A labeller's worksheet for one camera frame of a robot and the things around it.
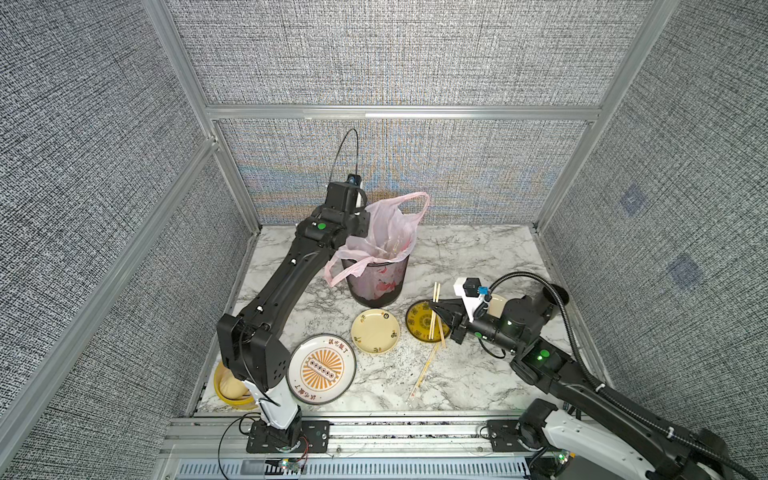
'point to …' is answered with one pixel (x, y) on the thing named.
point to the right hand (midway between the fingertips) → (433, 296)
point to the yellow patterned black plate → (418, 320)
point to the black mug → (561, 293)
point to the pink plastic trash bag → (392, 236)
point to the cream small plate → (375, 330)
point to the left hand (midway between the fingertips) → (364, 210)
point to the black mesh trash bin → (379, 285)
